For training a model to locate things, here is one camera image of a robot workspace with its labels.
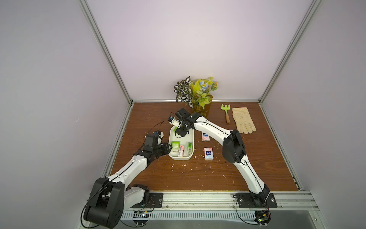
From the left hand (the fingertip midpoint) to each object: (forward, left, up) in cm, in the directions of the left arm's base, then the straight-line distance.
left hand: (172, 146), depth 87 cm
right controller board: (-35, -48, -8) cm, 60 cm away
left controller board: (-36, +14, -11) cm, 40 cm away
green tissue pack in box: (+1, -2, -3) cm, 4 cm away
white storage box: (+10, -10, -7) cm, 16 cm away
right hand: (+14, -4, +1) cm, 14 cm away
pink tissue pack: (-3, -23, -4) cm, 23 cm away
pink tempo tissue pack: (+8, -22, -3) cm, 23 cm away
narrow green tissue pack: (-1, -11, -2) cm, 11 cm away
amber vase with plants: (+33, -16, +15) cm, 40 cm away
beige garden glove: (+26, -53, -7) cm, 59 cm away
